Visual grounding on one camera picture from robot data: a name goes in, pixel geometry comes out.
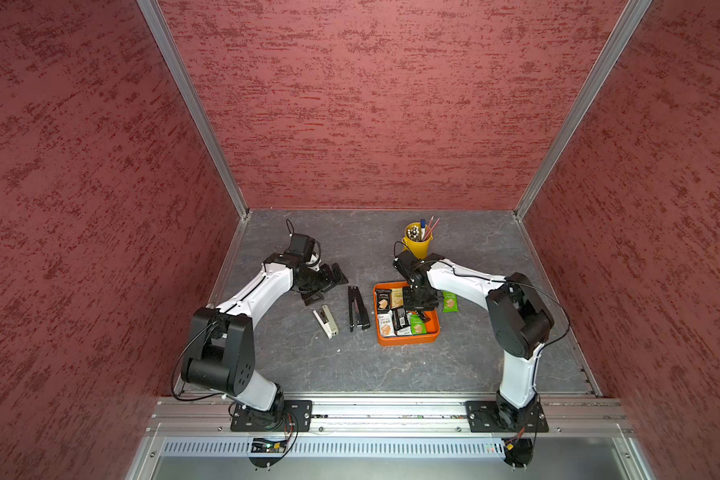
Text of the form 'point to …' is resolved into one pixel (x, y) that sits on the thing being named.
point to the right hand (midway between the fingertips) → (416, 312)
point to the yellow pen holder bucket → (418, 248)
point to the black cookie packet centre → (401, 322)
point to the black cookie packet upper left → (383, 300)
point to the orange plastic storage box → (432, 327)
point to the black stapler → (358, 314)
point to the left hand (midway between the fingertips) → (336, 293)
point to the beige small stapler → (326, 321)
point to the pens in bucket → (423, 232)
